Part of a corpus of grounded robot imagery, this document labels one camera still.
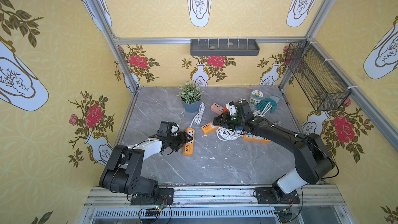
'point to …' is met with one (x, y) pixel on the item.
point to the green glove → (262, 104)
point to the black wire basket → (326, 88)
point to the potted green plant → (190, 94)
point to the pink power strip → (217, 108)
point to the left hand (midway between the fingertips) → (188, 140)
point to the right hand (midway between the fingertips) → (211, 122)
